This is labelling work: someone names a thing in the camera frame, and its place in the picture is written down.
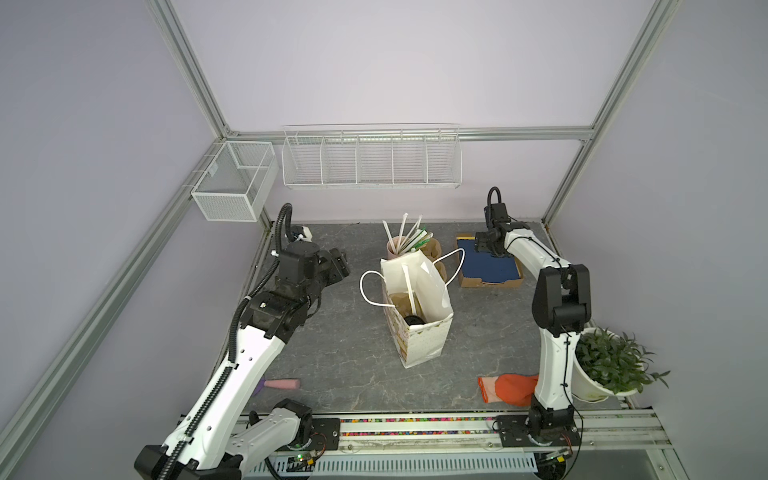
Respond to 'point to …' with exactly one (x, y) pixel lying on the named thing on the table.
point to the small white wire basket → (238, 183)
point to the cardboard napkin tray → (479, 282)
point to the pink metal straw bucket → (394, 246)
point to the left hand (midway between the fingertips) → (336, 261)
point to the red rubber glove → (514, 389)
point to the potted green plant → (607, 364)
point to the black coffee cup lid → (414, 320)
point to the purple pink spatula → (277, 383)
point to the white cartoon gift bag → (416, 344)
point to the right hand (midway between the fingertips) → (493, 246)
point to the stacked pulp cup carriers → (432, 250)
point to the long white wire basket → (372, 157)
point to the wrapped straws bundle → (413, 239)
